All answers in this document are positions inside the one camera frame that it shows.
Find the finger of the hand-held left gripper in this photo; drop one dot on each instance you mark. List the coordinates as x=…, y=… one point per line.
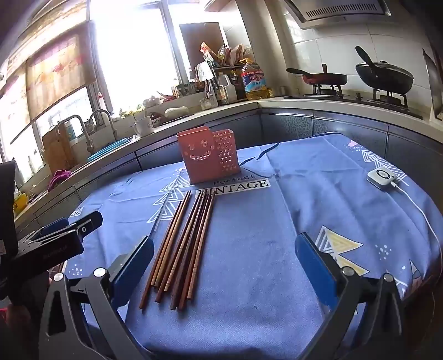
x=57, y=227
x=52, y=251

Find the hanging steel cleaver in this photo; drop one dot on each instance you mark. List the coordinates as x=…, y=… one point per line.
x=204, y=71

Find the brown board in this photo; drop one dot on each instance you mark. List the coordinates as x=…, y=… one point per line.
x=200, y=41

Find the white dough lump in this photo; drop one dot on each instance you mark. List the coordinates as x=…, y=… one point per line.
x=176, y=112

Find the small patterned bowl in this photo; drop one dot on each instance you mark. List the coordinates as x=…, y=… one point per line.
x=156, y=121

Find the pile of snack bags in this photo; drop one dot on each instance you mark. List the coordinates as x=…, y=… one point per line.
x=225, y=55

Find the blue plastic basin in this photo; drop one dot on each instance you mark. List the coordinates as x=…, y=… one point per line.
x=110, y=149

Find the kitchen window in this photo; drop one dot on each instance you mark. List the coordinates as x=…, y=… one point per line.
x=138, y=52

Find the angular steel faucet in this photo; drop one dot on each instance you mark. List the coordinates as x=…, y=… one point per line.
x=87, y=136

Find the blue printed tablecloth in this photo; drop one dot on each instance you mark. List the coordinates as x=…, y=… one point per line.
x=259, y=259

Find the white plastic jug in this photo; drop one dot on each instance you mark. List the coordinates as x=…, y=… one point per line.
x=226, y=91

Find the white and blue container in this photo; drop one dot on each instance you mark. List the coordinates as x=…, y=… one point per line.
x=70, y=131

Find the steel range hood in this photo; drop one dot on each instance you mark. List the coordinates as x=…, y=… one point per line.
x=339, y=14

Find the red frying pan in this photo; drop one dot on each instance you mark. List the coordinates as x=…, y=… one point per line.
x=328, y=79

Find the white mug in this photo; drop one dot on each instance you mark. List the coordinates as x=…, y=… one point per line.
x=145, y=126

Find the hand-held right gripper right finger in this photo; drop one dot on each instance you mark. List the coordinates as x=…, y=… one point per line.
x=316, y=270

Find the black gas stove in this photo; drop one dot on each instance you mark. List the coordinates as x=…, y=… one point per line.
x=353, y=100

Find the row of spice jars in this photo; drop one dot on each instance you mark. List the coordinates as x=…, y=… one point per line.
x=188, y=90

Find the bundle of wooden chopsticks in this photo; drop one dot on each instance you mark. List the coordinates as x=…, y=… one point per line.
x=183, y=249

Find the wooden cutting board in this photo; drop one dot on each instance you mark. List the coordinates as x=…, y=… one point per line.
x=57, y=152

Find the pink plastic chopstick holder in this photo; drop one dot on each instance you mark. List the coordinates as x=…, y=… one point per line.
x=197, y=155

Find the white bottle with red cap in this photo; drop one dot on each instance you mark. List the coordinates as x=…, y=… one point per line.
x=101, y=104

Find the black wok with lid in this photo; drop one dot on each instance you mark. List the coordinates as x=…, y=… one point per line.
x=384, y=78

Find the curved steel faucet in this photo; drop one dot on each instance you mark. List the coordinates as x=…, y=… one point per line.
x=112, y=128

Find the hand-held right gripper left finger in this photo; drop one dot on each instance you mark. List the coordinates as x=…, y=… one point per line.
x=133, y=273

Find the metal spice rack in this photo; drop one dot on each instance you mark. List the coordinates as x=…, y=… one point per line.
x=228, y=66

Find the kitchen counter with cabinets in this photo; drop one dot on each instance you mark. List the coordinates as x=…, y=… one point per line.
x=225, y=124

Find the yellow cooking oil bottle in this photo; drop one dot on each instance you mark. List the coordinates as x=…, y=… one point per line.
x=254, y=84

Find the pink cloth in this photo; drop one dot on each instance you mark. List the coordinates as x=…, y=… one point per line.
x=59, y=178

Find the yellow plastic object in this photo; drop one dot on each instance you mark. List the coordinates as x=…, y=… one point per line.
x=20, y=202

